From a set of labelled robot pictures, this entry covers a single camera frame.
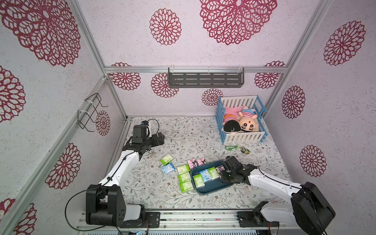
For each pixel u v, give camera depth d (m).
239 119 1.05
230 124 0.98
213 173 0.87
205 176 0.86
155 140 0.76
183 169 0.90
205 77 0.93
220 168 0.88
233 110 1.12
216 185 0.84
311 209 0.41
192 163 0.92
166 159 0.94
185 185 0.83
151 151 0.97
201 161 0.92
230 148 1.02
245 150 1.00
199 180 0.84
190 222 0.73
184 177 0.85
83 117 0.73
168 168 0.90
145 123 0.76
